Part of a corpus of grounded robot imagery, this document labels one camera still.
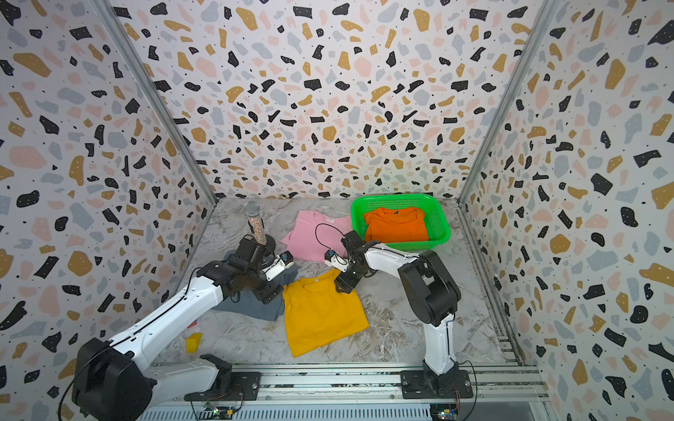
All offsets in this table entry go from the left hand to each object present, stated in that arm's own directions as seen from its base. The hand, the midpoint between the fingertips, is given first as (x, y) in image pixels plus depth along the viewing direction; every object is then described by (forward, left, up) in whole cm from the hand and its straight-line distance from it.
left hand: (275, 277), depth 83 cm
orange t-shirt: (+29, -43, -9) cm, 53 cm away
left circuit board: (-34, +12, -12) cm, 38 cm away
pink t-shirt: (+26, -7, -13) cm, 30 cm away
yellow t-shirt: (-7, -12, -13) cm, 19 cm away
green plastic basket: (+27, -59, -6) cm, 66 cm away
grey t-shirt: (-13, +3, +10) cm, 16 cm away
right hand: (+4, -21, -12) cm, 25 cm away
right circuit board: (-34, -49, -13) cm, 61 cm away
